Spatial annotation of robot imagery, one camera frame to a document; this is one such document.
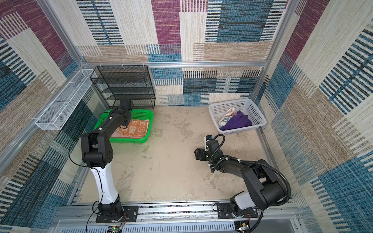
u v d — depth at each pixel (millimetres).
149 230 700
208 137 837
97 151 552
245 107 1146
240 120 1017
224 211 729
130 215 745
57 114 715
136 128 1019
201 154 826
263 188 436
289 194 410
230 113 1114
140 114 1089
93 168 569
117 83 1072
